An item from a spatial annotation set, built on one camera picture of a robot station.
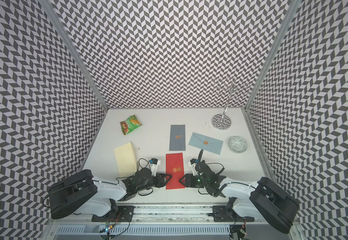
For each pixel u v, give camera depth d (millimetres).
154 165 780
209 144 992
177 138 1019
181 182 788
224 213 735
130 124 1052
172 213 752
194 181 756
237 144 961
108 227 667
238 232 680
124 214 731
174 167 879
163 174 755
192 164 776
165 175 830
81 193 437
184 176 826
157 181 736
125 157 940
